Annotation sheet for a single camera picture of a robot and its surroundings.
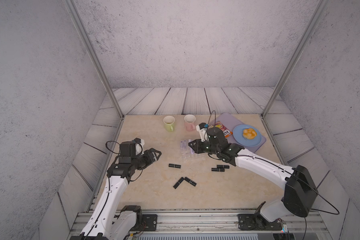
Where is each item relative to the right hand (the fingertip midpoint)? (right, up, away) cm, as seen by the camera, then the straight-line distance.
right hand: (188, 145), depth 78 cm
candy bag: (+28, +5, +29) cm, 41 cm away
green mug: (-13, +13, +30) cm, 35 cm away
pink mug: (+2, +14, +28) cm, 31 cm away
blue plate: (+36, +2, +28) cm, 45 cm away
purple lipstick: (0, +2, +1) cm, 2 cm away
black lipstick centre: (+2, -22, +7) cm, 23 cm away
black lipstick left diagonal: (-5, -22, +7) cm, 24 cm away
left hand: (-15, -5, 0) cm, 16 cm away
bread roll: (+43, +5, +27) cm, 51 cm away
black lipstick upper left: (-8, -14, +13) cm, 21 cm away
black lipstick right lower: (+18, -16, +13) cm, 28 cm away
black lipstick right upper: (+21, -14, +13) cm, 29 cm away
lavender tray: (+33, +14, +38) cm, 52 cm away
